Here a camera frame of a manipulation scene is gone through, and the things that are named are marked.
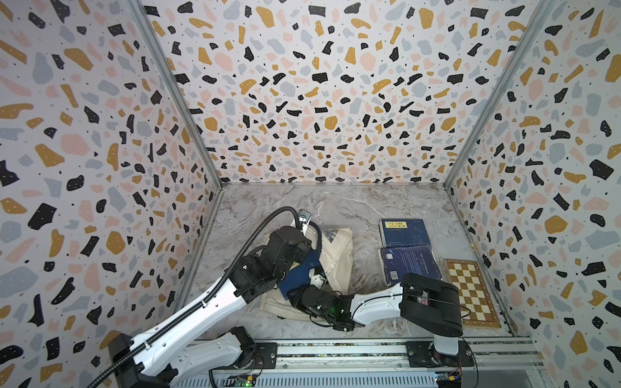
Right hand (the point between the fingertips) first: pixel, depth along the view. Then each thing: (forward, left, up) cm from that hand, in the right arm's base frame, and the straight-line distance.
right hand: (286, 296), depth 80 cm
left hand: (+12, -6, +21) cm, 25 cm away
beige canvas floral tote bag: (+7, -16, +12) cm, 21 cm away
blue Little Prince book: (+29, -41, -4) cm, 51 cm away
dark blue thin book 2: (+8, -3, -3) cm, 9 cm away
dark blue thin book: (+17, -48, -4) cm, 51 cm away
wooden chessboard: (+11, -65, -5) cm, 66 cm away
